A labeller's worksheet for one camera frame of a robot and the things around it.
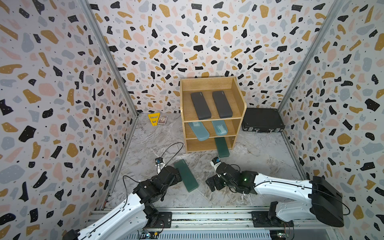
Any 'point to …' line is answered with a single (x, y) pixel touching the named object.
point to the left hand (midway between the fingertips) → (174, 173)
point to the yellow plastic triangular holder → (154, 118)
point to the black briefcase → (259, 119)
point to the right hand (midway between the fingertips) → (209, 179)
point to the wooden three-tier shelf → (212, 107)
